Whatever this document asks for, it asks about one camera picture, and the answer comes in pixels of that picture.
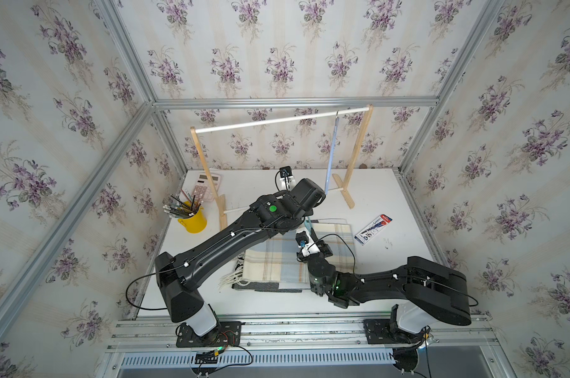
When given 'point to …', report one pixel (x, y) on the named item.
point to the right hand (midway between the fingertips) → (315, 231)
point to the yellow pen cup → (195, 224)
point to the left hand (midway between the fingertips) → (307, 204)
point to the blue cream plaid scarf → (286, 257)
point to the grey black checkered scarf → (238, 283)
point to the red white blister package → (373, 228)
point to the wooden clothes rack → (344, 184)
